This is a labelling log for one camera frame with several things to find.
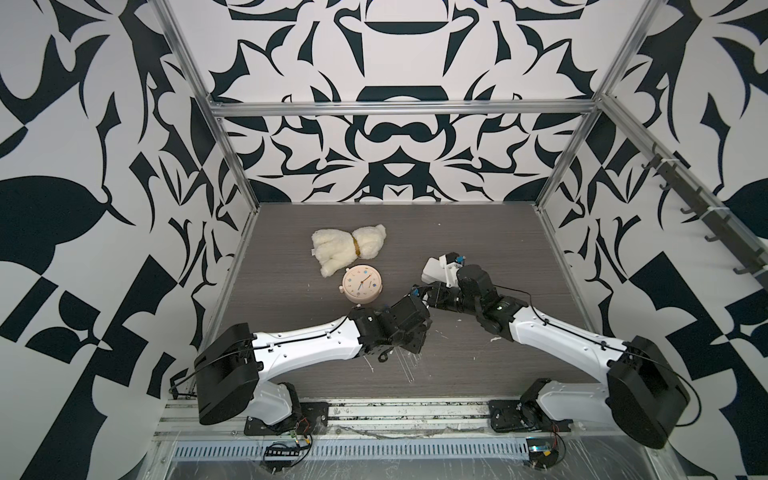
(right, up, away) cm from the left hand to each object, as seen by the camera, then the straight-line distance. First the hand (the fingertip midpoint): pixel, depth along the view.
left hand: (421, 326), depth 78 cm
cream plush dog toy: (-24, +19, +17) cm, 36 cm away
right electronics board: (+29, -27, -7) cm, 40 cm away
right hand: (0, +10, +4) cm, 10 cm away
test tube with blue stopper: (-1, -10, +5) cm, 11 cm away
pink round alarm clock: (-17, +8, +17) cm, 25 cm away
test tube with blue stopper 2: (-5, -10, +5) cm, 12 cm away
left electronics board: (-35, -29, -5) cm, 46 cm away
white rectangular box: (+5, +12, +15) cm, 20 cm away
